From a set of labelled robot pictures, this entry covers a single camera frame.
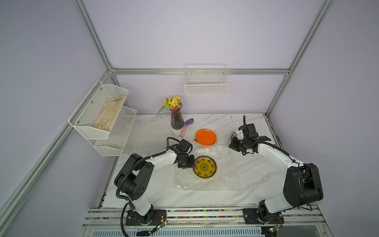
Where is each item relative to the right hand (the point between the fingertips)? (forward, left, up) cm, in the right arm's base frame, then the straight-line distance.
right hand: (226, 145), depth 89 cm
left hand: (-9, +21, -9) cm, 24 cm away
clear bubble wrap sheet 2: (+14, +52, -8) cm, 54 cm away
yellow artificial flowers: (+23, +32, +15) cm, 42 cm away
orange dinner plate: (+13, +11, -9) cm, 20 cm away
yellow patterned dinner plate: (-9, +13, -10) cm, 19 cm away
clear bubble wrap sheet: (-16, 0, -10) cm, 18 cm away
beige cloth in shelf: (+10, +67, +20) cm, 70 cm away
